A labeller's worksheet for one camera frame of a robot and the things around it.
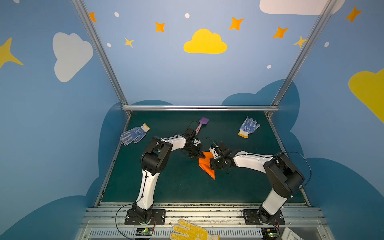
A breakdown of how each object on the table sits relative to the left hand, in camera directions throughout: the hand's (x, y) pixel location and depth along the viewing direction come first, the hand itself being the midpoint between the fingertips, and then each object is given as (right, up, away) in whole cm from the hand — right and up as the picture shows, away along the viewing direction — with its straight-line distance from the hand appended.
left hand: (206, 156), depth 95 cm
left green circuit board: (-32, -32, -23) cm, 51 cm away
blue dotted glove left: (-56, +13, +13) cm, 59 cm away
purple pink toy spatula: (-1, +24, +19) cm, 31 cm away
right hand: (+2, -4, -3) cm, 5 cm away
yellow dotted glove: (-13, -31, -24) cm, 41 cm away
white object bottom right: (+37, -31, -26) cm, 55 cm away
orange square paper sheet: (-1, -4, -2) cm, 4 cm away
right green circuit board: (+29, -33, -24) cm, 50 cm away
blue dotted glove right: (+34, +20, +17) cm, 43 cm away
